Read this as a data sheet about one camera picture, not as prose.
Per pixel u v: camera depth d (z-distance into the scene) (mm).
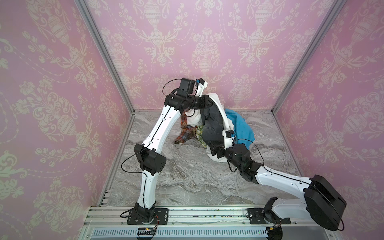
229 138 684
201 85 703
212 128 795
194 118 887
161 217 744
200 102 689
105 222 744
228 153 693
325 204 411
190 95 646
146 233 729
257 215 733
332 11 702
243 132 971
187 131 1064
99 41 809
